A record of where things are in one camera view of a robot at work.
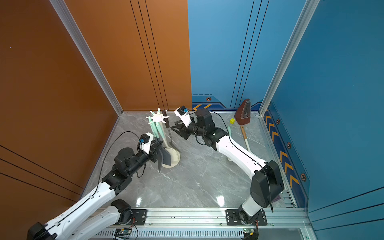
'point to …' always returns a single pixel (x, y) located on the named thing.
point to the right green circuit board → (249, 230)
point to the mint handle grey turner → (160, 155)
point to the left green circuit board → (125, 231)
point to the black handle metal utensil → (167, 126)
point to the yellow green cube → (232, 121)
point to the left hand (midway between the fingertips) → (160, 139)
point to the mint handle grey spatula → (166, 157)
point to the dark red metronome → (242, 115)
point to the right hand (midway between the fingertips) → (175, 124)
